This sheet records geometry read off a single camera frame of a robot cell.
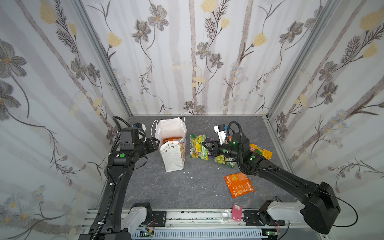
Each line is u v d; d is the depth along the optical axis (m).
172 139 0.96
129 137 0.53
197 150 0.75
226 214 0.76
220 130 0.67
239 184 0.84
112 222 0.38
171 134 0.94
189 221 0.74
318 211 0.40
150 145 0.64
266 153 0.93
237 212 0.77
